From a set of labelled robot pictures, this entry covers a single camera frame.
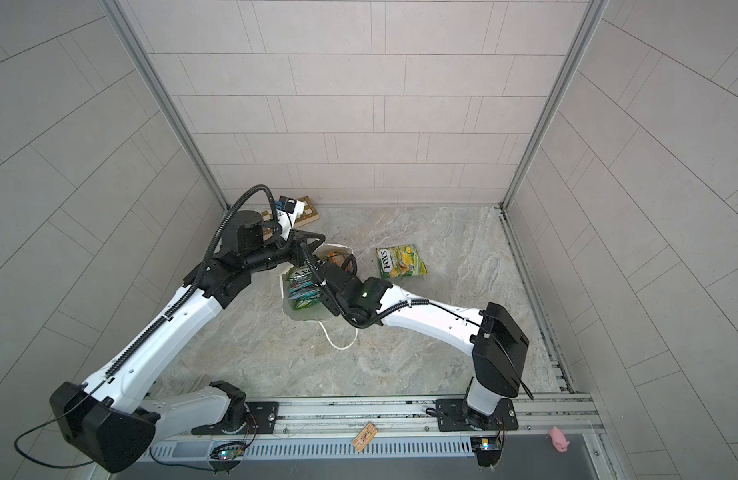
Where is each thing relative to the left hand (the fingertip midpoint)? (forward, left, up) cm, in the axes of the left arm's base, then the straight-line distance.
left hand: (330, 236), depth 68 cm
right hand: (-4, +1, -17) cm, 18 cm away
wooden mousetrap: (-36, -8, -29) cm, 47 cm away
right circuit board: (-38, -37, -31) cm, 61 cm away
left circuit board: (-40, +22, -29) cm, 54 cm away
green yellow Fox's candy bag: (+12, -18, -29) cm, 36 cm away
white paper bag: (-8, +6, -23) cm, 25 cm away
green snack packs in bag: (-4, +10, -20) cm, 23 cm away
